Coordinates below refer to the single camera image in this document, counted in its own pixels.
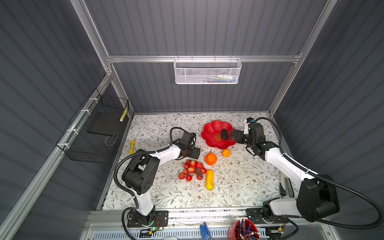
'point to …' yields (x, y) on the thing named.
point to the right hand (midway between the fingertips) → (239, 134)
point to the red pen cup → (243, 229)
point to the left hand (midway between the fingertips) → (194, 151)
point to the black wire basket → (90, 135)
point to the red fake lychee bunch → (191, 167)
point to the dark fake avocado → (224, 134)
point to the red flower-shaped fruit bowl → (211, 133)
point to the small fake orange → (226, 153)
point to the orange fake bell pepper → (211, 159)
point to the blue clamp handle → (205, 232)
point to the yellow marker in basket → (124, 113)
